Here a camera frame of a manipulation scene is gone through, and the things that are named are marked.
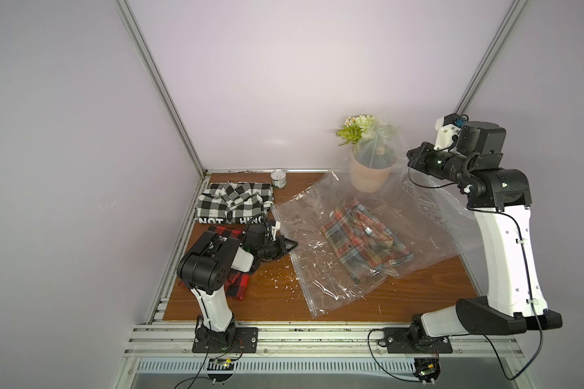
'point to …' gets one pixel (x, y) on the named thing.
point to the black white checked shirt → (228, 203)
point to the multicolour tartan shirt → (362, 243)
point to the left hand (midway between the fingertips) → (300, 245)
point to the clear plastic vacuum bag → (433, 221)
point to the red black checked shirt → (237, 284)
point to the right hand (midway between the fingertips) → (416, 138)
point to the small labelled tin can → (279, 178)
